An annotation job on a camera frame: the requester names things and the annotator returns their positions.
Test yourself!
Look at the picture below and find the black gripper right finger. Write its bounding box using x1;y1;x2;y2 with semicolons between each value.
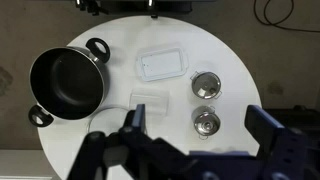
244;104;308;180

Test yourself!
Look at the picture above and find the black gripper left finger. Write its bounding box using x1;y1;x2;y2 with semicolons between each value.
119;103;183;162

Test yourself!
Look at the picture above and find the clear plastic container lid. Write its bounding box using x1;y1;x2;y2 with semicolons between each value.
135;47;190;83

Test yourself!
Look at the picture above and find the small open steel pot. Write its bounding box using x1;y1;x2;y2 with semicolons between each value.
189;70;223;100

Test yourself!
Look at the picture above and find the clear plastic container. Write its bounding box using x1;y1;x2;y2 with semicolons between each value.
129;87;170;117

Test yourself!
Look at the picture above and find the small steel cup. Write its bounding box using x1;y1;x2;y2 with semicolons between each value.
191;105;222;140

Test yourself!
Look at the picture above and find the black pot with loop handles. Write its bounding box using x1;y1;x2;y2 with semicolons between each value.
28;37;112;128

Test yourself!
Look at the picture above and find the black floor cable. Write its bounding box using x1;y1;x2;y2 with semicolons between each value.
253;0;320;34

